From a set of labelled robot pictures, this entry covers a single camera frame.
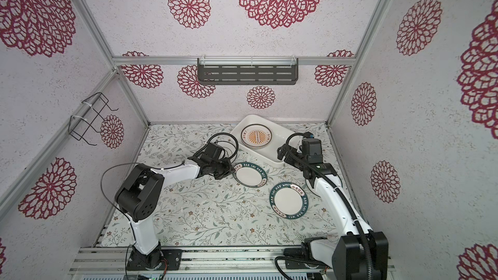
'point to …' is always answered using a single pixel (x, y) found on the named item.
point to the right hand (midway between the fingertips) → (286, 150)
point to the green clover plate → (228, 150)
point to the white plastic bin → (279, 136)
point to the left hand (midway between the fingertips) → (237, 170)
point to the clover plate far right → (312, 190)
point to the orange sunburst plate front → (255, 136)
